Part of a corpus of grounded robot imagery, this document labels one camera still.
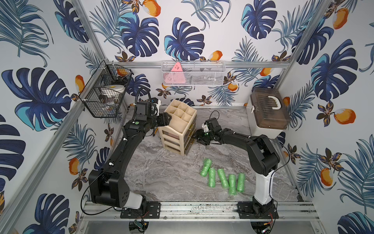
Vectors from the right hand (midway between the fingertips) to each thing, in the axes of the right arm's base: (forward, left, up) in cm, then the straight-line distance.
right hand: (193, 138), depth 95 cm
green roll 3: (-29, -21, -5) cm, 36 cm away
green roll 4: (-26, -27, -5) cm, 38 cm away
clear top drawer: (0, 0, +16) cm, 16 cm away
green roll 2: (-25, -17, -4) cm, 31 cm away
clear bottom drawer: (-7, +3, 0) cm, 8 cm away
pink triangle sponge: (+26, +11, +30) cm, 41 cm away
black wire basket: (+19, +59, +19) cm, 65 cm away
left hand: (+1, +15, +21) cm, 26 cm away
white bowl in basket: (+10, +45, +30) cm, 55 cm away
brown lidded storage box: (+15, -50, +8) cm, 53 cm away
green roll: (-24, -11, -5) cm, 27 cm away
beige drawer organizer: (-10, +8, +17) cm, 21 cm away
